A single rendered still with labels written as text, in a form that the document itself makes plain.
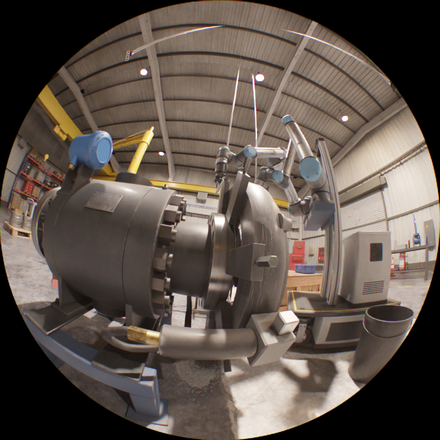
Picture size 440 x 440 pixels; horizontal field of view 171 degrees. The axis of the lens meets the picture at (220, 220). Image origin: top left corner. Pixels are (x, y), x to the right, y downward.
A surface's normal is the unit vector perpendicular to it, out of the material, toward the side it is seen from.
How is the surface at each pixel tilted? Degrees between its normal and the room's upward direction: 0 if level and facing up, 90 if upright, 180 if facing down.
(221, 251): 77
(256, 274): 85
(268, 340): 22
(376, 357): 93
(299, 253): 90
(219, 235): 63
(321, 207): 90
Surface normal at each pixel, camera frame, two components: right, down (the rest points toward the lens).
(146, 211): 0.25, -0.59
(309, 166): -0.75, -0.16
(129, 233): 0.23, -0.37
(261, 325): 0.20, -0.97
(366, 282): -0.42, -0.26
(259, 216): -0.32, -0.57
